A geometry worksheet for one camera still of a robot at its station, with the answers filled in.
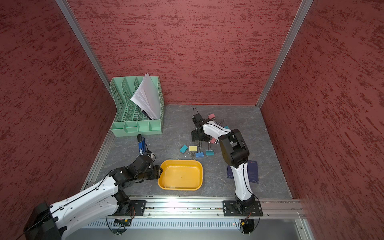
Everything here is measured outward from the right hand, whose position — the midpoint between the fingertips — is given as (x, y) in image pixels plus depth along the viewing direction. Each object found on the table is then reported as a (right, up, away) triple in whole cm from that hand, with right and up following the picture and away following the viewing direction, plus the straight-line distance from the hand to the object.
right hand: (199, 140), depth 100 cm
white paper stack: (-34, +29, -6) cm, 45 cm away
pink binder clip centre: (+9, 0, -5) cm, 10 cm away
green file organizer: (-54, +15, +13) cm, 57 cm away
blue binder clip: (+1, -8, -8) cm, 11 cm away
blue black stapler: (-38, -1, -6) cm, 38 cm away
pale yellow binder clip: (-4, -5, -5) cm, 8 cm away
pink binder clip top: (+10, +17, +12) cm, 23 cm away
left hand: (-24, -16, -19) cm, 35 cm away
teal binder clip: (-10, -5, -6) cm, 12 cm away
